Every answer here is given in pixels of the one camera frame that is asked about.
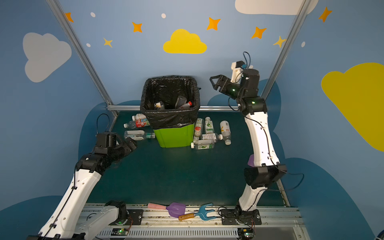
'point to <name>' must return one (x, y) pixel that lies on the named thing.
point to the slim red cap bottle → (186, 105)
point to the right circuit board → (245, 233)
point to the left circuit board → (119, 231)
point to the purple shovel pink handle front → (175, 209)
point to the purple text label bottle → (211, 136)
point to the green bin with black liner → (171, 104)
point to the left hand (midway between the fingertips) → (132, 146)
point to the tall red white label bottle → (198, 130)
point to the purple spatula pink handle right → (251, 160)
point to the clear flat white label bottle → (137, 135)
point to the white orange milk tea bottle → (138, 116)
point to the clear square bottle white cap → (203, 144)
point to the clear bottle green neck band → (181, 100)
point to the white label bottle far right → (226, 131)
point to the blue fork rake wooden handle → (202, 213)
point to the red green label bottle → (139, 123)
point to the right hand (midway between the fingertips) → (215, 78)
